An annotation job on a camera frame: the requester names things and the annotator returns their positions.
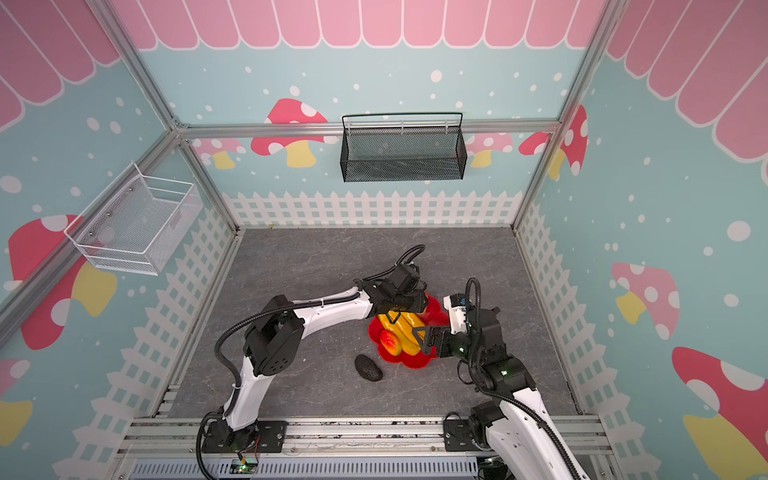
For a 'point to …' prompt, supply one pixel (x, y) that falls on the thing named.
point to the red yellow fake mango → (390, 342)
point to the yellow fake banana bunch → (403, 325)
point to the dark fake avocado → (367, 368)
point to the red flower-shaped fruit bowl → (432, 316)
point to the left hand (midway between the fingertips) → (422, 305)
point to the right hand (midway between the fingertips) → (425, 330)
